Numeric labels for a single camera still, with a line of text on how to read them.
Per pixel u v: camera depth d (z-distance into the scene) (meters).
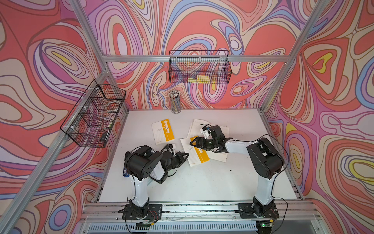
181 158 0.82
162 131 1.04
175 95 1.05
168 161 0.75
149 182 0.81
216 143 0.77
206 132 0.89
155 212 0.72
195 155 0.93
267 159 0.51
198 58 0.87
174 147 0.89
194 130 1.04
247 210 0.73
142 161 0.52
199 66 0.96
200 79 0.82
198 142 0.86
